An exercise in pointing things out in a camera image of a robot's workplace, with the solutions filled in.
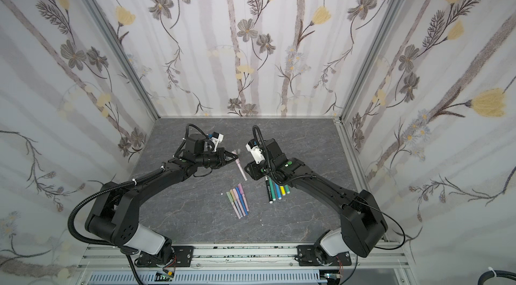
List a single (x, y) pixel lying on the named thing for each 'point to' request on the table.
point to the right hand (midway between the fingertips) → (245, 162)
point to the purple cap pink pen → (241, 189)
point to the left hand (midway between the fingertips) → (234, 152)
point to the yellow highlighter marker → (282, 190)
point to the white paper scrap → (221, 193)
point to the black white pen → (269, 193)
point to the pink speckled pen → (244, 176)
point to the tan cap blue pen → (236, 203)
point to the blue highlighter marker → (277, 189)
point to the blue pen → (238, 192)
